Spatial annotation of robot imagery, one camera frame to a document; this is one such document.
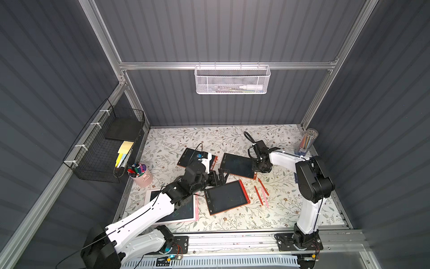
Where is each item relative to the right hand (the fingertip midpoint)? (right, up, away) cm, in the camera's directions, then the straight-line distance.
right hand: (258, 168), depth 98 cm
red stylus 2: (-2, -13, -10) cm, 16 cm away
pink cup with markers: (-64, 0, -14) cm, 66 cm away
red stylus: (+1, -9, -7) cm, 11 cm away
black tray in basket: (-69, +22, -19) cm, 75 cm away
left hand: (-21, +1, -26) cm, 33 cm away
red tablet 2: (-20, -14, -10) cm, 26 cm away
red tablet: (-12, +2, 0) cm, 12 cm away
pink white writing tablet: (-39, -19, -15) cm, 46 cm away
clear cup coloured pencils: (+26, +16, -5) cm, 31 cm away
